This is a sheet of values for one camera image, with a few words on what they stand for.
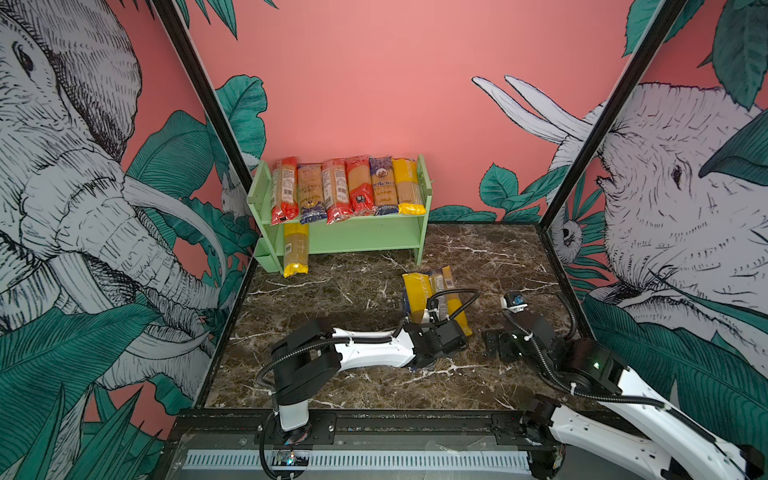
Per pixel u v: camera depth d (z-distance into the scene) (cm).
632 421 45
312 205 83
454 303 70
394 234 98
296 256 90
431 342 63
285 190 86
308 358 47
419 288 95
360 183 89
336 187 88
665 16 70
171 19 70
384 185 90
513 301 61
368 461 70
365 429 75
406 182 93
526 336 49
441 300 73
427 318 74
